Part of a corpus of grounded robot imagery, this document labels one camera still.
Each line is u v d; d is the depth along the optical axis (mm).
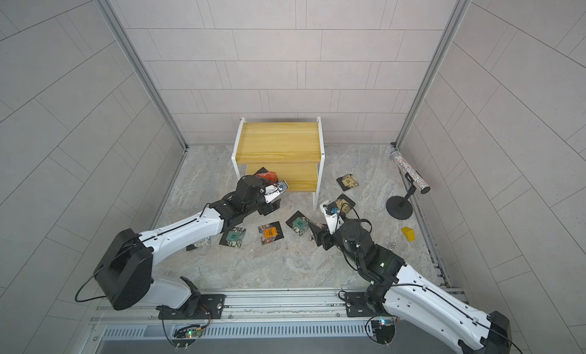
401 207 936
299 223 892
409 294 477
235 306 723
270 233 867
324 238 619
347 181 1020
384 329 684
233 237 850
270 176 856
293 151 725
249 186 617
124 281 407
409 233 863
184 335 654
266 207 732
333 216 598
